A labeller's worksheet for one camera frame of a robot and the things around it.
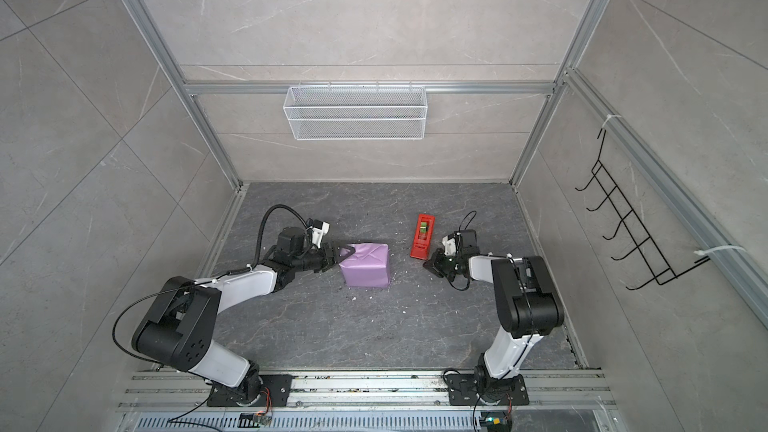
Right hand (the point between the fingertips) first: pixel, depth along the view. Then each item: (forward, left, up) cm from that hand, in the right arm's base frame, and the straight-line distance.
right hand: (424, 260), depth 96 cm
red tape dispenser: (+7, 0, +4) cm, 8 cm away
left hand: (-1, +23, +10) cm, 25 cm away
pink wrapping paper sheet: (-8, +17, +12) cm, 22 cm away
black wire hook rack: (-21, -43, +31) cm, 57 cm away
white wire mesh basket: (+42, +22, +29) cm, 56 cm away
